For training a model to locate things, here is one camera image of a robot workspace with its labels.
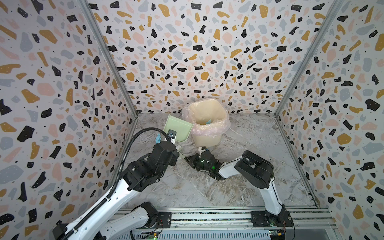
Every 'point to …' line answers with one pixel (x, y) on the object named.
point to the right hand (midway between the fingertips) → (181, 157)
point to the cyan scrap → (208, 122)
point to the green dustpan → (183, 128)
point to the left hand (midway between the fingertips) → (171, 144)
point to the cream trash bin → (209, 142)
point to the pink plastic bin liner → (210, 117)
